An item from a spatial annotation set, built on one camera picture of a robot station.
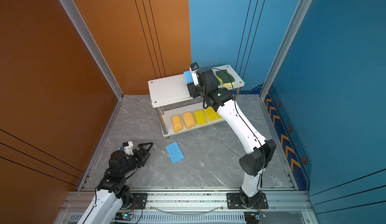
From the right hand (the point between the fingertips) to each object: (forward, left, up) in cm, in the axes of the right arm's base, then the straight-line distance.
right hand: (193, 82), depth 75 cm
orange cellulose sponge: (-5, +12, -29) cm, 31 cm away
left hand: (-22, +23, -26) cm, 41 cm away
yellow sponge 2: (+3, -11, -30) cm, 32 cm away
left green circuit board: (-52, +34, -38) cm, 73 cm away
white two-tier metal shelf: (+6, +13, -29) cm, 32 cm away
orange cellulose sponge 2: (-3, +4, -28) cm, 28 cm away
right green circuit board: (-52, -27, -39) cm, 70 cm away
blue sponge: (-21, +12, -36) cm, 43 cm away
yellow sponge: (+1, -3, -29) cm, 29 cm away
